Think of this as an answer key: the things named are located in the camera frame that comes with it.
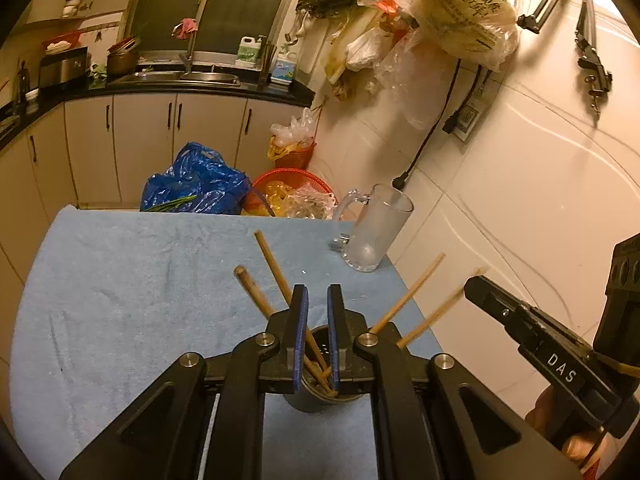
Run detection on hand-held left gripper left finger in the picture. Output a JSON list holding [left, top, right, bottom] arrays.
[[59, 284, 310, 480]]

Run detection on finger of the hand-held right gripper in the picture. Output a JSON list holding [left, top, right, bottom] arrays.
[[464, 276, 563, 348]]

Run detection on person's right hand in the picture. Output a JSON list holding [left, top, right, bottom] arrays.
[[525, 387, 609, 472]]

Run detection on beige base cabinets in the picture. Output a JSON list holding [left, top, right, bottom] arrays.
[[0, 92, 313, 281]]

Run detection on blue plastic bag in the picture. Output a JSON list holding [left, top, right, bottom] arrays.
[[140, 141, 251, 215]]

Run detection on wall socket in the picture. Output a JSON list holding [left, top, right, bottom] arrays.
[[442, 102, 488, 145]]

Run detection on glass mug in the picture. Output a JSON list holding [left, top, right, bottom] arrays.
[[330, 183, 415, 273]]

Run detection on brown cooking pot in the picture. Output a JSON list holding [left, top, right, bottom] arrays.
[[106, 35, 140, 77]]

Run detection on silver countertop appliance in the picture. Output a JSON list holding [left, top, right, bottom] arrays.
[[39, 46, 92, 88]]

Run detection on bundle of wooden chopsticks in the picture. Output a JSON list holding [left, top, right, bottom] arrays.
[[233, 252, 490, 398]]

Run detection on single wooden chopstick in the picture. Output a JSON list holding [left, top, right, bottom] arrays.
[[254, 230, 335, 396]]

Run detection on plastic bag of dried noodles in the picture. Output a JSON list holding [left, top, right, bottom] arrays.
[[390, 0, 521, 72]]

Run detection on dark kettle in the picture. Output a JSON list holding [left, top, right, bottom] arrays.
[[15, 60, 32, 106]]

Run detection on cluster of hanging plastic bags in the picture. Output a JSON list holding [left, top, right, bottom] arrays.
[[325, 0, 456, 131]]

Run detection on red tray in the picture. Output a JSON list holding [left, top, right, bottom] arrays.
[[42, 30, 83, 55]]

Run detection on blue tablecloth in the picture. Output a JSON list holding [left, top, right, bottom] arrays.
[[10, 205, 443, 480]]

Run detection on black metal folding stand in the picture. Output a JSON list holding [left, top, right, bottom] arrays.
[[516, 0, 615, 122]]

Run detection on black power cable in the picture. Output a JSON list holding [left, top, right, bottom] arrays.
[[391, 57, 466, 192]]

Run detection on red plastic basket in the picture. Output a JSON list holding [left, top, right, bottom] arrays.
[[244, 167, 338, 220]]

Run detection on kitchen window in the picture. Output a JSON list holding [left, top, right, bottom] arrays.
[[122, 0, 301, 66]]

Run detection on white detergent bottle green label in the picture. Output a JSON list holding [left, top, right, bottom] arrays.
[[236, 35, 265, 67]]

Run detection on black kitchen countertop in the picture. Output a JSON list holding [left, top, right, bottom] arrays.
[[0, 77, 316, 151]]

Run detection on orange waste bin with bag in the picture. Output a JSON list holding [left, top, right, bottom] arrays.
[[267, 107, 318, 171]]

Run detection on dark grey chopstick holder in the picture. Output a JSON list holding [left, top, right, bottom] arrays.
[[282, 325, 371, 413]]

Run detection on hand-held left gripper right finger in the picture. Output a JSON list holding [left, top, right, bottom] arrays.
[[327, 284, 583, 480]]

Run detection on white jug blue label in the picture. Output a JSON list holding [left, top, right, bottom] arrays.
[[271, 50, 297, 85]]

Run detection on steel sink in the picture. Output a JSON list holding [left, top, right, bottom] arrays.
[[120, 71, 241, 87]]

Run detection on metal sink faucet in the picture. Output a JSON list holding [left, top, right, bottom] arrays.
[[180, 22, 198, 73]]

